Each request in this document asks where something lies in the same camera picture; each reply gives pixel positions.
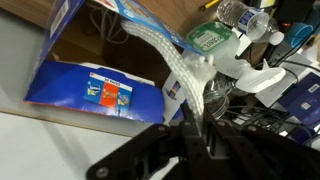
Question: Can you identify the blue snack pack carton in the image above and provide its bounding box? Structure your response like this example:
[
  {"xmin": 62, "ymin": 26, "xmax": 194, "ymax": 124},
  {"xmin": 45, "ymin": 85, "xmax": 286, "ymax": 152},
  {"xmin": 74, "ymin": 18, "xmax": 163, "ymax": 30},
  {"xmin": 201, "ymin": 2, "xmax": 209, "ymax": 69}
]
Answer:
[{"xmin": 23, "ymin": 0, "xmax": 203, "ymax": 125}]

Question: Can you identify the small dark blue box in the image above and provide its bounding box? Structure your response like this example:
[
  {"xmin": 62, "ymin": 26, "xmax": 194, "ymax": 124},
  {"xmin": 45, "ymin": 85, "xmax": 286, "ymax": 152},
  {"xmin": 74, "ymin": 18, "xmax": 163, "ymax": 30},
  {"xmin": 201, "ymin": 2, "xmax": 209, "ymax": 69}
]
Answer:
[{"xmin": 277, "ymin": 71, "xmax": 320, "ymax": 127}]

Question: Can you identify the clear plastic water bottle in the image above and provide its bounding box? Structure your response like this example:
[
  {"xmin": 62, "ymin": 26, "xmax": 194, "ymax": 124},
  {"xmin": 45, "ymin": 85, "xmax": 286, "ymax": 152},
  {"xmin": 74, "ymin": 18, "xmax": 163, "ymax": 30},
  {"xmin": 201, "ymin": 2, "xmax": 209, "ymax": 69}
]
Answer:
[{"xmin": 215, "ymin": 0, "xmax": 285, "ymax": 47}]

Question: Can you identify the thick white rope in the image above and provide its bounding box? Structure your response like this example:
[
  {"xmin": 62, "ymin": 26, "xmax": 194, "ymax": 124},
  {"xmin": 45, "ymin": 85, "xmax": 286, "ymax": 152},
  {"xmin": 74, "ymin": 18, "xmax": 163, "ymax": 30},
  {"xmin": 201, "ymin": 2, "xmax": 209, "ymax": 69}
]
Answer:
[{"xmin": 119, "ymin": 19, "xmax": 218, "ymax": 136}]

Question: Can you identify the green white packet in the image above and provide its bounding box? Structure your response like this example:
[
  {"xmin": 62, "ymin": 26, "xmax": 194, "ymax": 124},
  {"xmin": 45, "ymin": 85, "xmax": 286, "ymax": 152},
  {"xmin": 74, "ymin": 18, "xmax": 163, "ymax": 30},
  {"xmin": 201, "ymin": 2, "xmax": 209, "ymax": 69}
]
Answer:
[{"xmin": 185, "ymin": 21, "xmax": 288, "ymax": 94}]

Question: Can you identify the black cable bundle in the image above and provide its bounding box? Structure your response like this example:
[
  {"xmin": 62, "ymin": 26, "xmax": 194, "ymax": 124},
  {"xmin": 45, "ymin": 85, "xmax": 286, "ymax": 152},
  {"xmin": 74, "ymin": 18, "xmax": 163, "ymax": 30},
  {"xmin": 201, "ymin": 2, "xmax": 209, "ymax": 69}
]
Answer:
[{"xmin": 226, "ymin": 58, "xmax": 320, "ymax": 144}]

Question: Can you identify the yellow pen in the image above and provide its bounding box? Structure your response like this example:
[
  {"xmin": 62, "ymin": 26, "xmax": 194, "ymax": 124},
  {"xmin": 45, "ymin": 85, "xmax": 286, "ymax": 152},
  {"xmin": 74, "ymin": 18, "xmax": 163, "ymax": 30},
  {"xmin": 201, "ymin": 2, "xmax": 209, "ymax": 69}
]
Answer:
[{"xmin": 199, "ymin": 0, "xmax": 222, "ymax": 13}]

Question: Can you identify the clear glass jar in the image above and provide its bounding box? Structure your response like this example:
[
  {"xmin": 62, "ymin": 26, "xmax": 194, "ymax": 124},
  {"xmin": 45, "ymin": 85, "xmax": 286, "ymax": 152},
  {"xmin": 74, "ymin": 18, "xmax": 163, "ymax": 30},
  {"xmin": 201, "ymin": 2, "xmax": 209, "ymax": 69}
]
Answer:
[{"xmin": 202, "ymin": 78, "xmax": 232, "ymax": 120}]

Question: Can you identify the blue cup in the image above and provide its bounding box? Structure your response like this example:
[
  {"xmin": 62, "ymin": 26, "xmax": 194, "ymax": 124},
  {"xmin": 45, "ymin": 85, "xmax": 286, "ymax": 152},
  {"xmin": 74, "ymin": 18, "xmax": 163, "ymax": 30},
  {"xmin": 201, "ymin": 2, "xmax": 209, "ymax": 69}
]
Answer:
[{"xmin": 285, "ymin": 22, "xmax": 315, "ymax": 49}]

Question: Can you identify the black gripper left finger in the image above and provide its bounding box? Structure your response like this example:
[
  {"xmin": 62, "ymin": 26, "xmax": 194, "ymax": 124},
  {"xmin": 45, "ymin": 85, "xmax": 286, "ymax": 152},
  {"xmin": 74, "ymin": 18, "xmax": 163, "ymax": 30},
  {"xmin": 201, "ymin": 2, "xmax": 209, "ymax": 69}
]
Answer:
[{"xmin": 85, "ymin": 102, "xmax": 204, "ymax": 180}]

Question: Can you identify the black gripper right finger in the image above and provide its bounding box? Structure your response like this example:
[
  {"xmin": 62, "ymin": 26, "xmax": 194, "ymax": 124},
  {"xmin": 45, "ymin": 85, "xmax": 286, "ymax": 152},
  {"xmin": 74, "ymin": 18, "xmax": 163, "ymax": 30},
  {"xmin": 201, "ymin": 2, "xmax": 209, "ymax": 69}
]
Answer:
[{"xmin": 203, "ymin": 110, "xmax": 320, "ymax": 180}]

